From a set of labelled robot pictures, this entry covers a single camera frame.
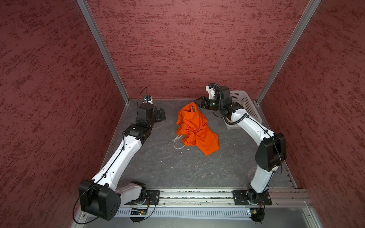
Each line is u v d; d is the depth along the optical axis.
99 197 0.37
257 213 0.72
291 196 0.76
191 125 0.93
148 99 0.65
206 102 0.74
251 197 0.66
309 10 0.72
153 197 0.74
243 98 1.15
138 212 0.72
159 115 0.70
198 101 0.79
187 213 0.77
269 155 0.47
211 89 0.77
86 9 0.71
